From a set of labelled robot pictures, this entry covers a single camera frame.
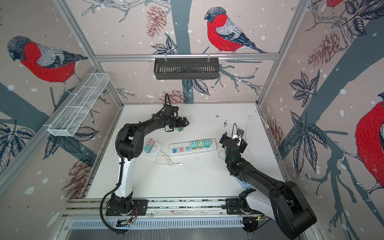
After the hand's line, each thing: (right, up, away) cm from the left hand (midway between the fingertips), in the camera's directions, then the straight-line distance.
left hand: (184, 123), depth 103 cm
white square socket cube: (-17, -16, -10) cm, 26 cm away
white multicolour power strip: (+1, -15, -10) cm, 19 cm away
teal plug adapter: (+15, -12, -13) cm, 23 cm away
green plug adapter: (-3, -4, -2) cm, 5 cm away
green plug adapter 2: (+11, -12, -13) cm, 21 cm away
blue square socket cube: (+34, -31, -25) cm, 52 cm away
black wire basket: (+1, +40, +4) cm, 40 cm away
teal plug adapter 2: (+7, -13, -13) cm, 20 cm away
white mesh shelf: (-55, +9, -27) cm, 62 cm away
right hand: (+29, -7, -18) cm, 35 cm away
